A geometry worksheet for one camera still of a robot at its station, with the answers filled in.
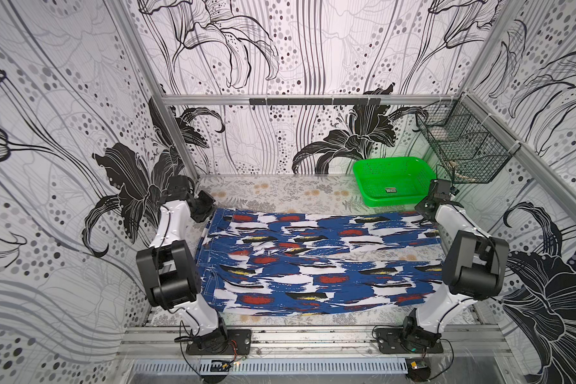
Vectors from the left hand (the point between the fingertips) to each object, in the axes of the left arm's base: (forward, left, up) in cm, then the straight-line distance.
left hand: (220, 206), depth 89 cm
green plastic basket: (+28, -77, -12) cm, 83 cm away
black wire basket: (+21, -91, +18) cm, 95 cm away
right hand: (+5, -83, -2) cm, 84 cm away
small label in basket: (+22, -74, -12) cm, 78 cm away
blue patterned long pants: (-16, -29, -14) cm, 36 cm away
